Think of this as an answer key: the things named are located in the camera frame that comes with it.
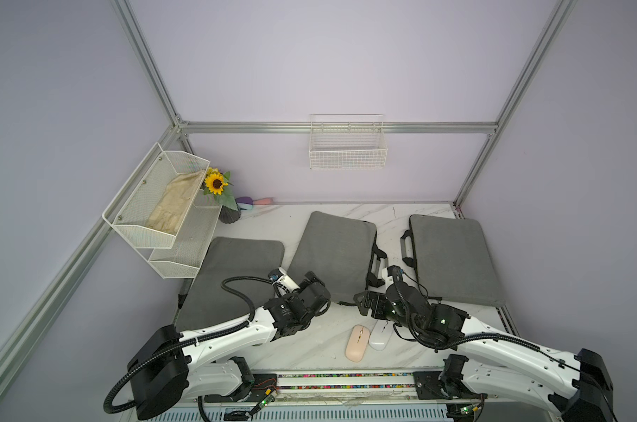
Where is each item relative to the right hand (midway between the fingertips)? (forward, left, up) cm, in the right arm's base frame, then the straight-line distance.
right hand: (366, 302), depth 77 cm
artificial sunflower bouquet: (+42, +53, +12) cm, 69 cm away
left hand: (+7, +18, -1) cm, 19 cm away
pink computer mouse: (-9, +3, -10) cm, 14 cm away
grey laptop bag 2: (+21, -37, -11) cm, 43 cm away
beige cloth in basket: (+23, +59, +18) cm, 66 cm away
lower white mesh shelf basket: (+18, +62, -2) cm, 65 cm away
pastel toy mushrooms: (+53, +48, -9) cm, 72 cm away
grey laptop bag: (+26, +6, -10) cm, 28 cm away
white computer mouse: (-6, -5, -11) cm, 13 cm away
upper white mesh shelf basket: (+24, +66, +18) cm, 73 cm away
